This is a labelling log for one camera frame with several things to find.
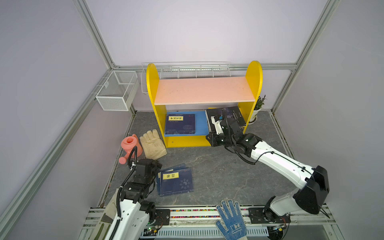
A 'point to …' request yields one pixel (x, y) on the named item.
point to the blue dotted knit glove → (232, 224)
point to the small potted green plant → (257, 109)
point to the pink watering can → (128, 143)
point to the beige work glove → (153, 147)
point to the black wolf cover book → (232, 113)
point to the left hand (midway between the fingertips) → (157, 167)
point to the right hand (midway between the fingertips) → (207, 137)
